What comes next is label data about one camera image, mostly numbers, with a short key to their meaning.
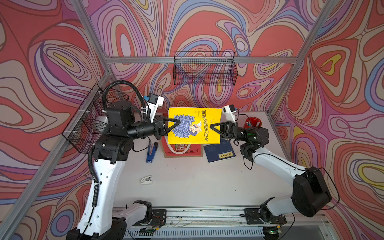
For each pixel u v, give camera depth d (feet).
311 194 1.37
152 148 3.21
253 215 2.41
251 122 3.24
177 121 1.75
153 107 1.55
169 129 1.71
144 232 2.36
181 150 2.78
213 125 1.87
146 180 2.77
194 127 1.83
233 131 1.83
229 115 1.98
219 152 3.14
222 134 1.88
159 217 2.39
